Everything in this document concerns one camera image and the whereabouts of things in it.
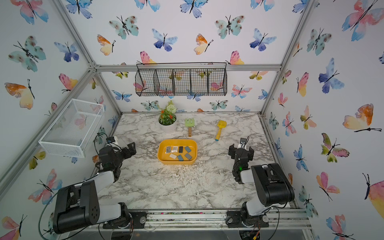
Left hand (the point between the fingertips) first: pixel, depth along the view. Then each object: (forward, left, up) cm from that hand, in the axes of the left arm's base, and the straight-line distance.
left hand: (129, 143), depth 90 cm
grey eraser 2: (-4, -35, -11) cm, 37 cm away
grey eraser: (+1, -22, -10) cm, 24 cm away
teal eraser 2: (-5, -30, -11) cm, 32 cm away
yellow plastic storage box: (-5, -19, -10) cm, 22 cm away
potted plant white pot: (+13, -22, +3) cm, 26 cm away
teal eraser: (+1, -35, -11) cm, 36 cm away
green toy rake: (+25, -35, -11) cm, 44 cm away
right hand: (-1, -69, -2) cm, 69 cm away
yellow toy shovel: (+21, -59, -9) cm, 63 cm away
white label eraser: (+1, -26, -10) cm, 28 cm away
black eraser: (0, -30, -10) cm, 31 cm away
